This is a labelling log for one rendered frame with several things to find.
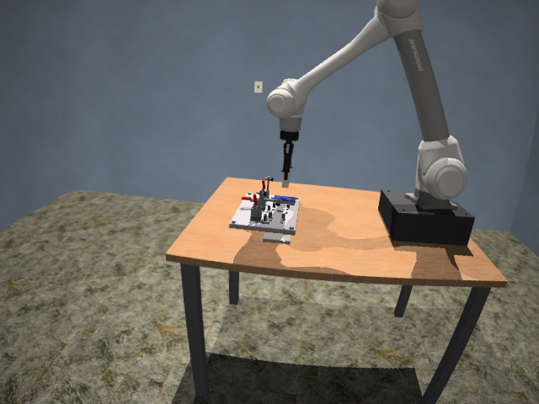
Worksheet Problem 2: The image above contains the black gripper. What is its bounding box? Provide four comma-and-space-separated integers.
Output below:
280, 130, 299, 189

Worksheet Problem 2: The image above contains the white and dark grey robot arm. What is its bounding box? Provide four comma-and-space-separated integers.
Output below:
266, 0, 467, 210

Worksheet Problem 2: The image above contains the blue rectangular block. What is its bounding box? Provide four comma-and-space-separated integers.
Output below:
274, 195, 296, 204

